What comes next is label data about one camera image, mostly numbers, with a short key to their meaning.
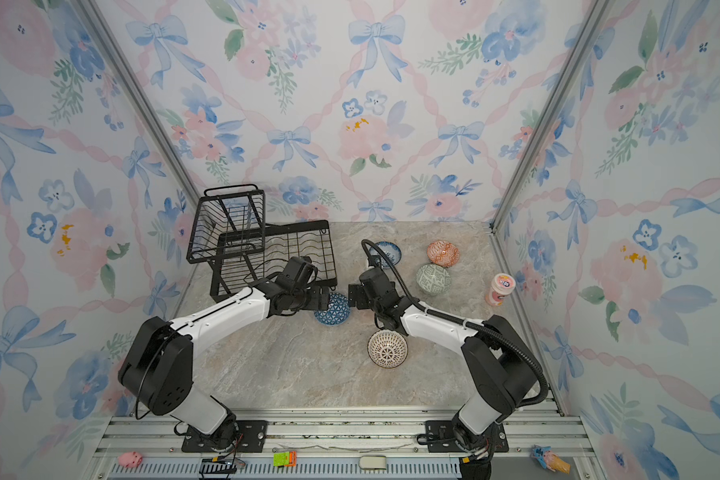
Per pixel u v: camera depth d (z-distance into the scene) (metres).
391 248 1.10
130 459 0.69
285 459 0.69
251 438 0.74
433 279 1.03
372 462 0.70
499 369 0.44
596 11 0.68
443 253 1.10
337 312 0.95
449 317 0.53
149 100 0.86
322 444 0.73
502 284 0.90
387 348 0.88
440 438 0.73
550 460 0.69
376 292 0.68
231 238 1.05
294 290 0.67
